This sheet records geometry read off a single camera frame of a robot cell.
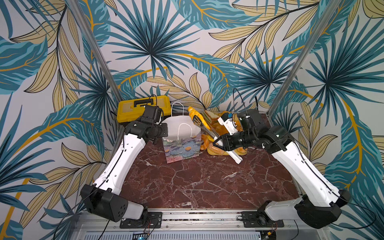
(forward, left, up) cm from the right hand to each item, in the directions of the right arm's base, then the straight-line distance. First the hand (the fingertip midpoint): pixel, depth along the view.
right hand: (215, 142), depth 65 cm
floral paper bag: (+8, +15, -12) cm, 20 cm away
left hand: (+11, +25, -6) cm, 28 cm away
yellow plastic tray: (-7, -7, +3) cm, 10 cm away
